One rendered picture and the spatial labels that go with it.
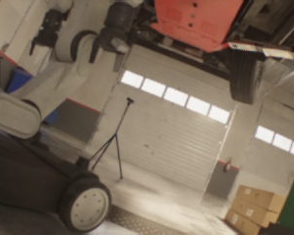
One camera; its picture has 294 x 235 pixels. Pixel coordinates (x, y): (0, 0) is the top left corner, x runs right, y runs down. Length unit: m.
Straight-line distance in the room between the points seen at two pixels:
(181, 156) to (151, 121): 1.57
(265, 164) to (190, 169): 2.84
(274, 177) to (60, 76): 10.53
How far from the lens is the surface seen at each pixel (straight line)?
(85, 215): 1.02
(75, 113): 10.80
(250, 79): 3.00
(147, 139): 10.38
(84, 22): 1.12
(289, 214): 1.08
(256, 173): 10.97
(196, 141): 10.46
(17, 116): 0.97
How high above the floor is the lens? 0.33
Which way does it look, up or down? 7 degrees up
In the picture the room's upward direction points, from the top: 23 degrees clockwise
